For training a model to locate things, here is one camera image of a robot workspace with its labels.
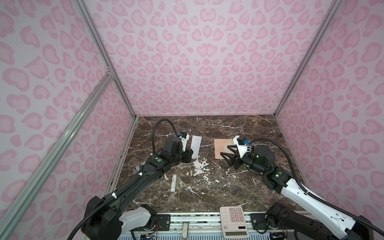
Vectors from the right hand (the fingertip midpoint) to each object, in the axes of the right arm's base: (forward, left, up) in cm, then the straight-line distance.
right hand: (225, 149), depth 71 cm
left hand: (+4, +15, -6) cm, 17 cm away
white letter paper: (+8, +14, -7) cm, 18 cm away
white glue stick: (-9, +27, -23) cm, 37 cm away
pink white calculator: (-26, -4, -23) cm, 35 cm away
